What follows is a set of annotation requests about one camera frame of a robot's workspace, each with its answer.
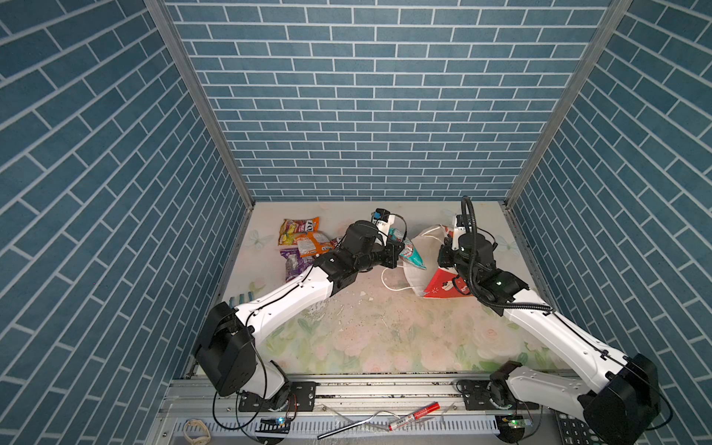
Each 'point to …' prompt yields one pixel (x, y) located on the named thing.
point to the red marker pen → (422, 413)
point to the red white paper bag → (433, 281)
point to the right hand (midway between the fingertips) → (443, 236)
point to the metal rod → (355, 425)
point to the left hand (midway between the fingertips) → (406, 246)
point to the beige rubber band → (197, 440)
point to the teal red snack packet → (409, 252)
